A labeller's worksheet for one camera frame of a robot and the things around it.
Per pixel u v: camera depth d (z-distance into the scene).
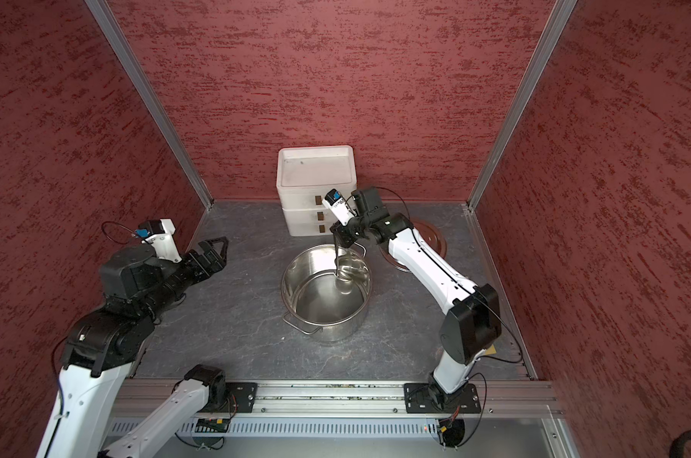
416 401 0.73
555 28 0.74
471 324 0.44
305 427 0.77
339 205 0.70
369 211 0.61
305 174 0.98
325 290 0.93
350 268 0.95
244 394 0.74
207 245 0.53
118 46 0.76
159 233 0.51
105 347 0.37
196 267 0.52
